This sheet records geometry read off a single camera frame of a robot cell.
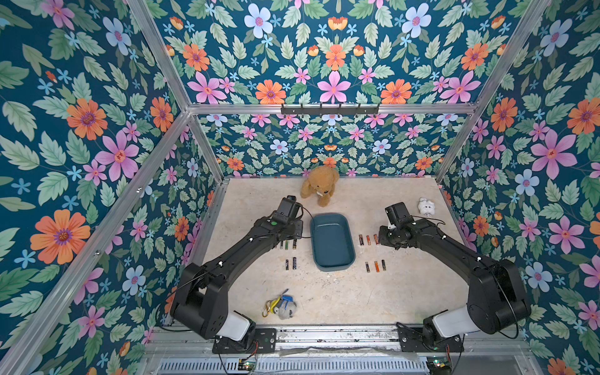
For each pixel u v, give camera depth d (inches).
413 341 29.0
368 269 35.0
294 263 35.7
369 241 38.2
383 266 35.7
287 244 37.7
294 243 37.7
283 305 30.2
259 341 29.0
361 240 38.0
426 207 41.1
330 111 36.8
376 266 35.6
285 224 25.5
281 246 37.6
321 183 37.6
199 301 16.6
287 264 35.7
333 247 37.1
